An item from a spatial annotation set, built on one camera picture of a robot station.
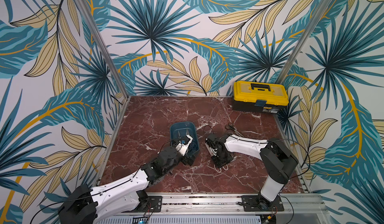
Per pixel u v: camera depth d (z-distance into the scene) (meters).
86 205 0.40
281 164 0.47
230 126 1.03
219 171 0.84
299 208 0.73
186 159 0.68
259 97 1.00
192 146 0.90
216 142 0.66
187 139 0.64
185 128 1.00
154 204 0.74
